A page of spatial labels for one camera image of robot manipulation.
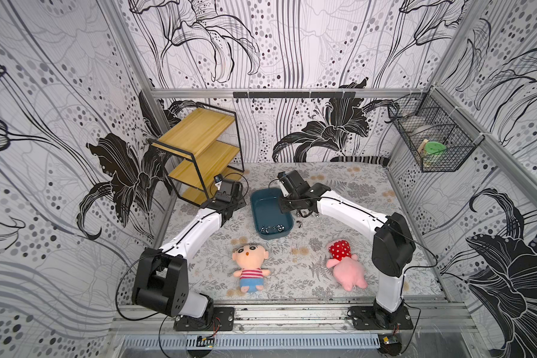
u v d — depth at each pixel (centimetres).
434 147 79
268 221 96
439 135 79
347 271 77
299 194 66
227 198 66
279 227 94
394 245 48
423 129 79
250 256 79
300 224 96
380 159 119
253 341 76
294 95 93
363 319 71
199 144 81
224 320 73
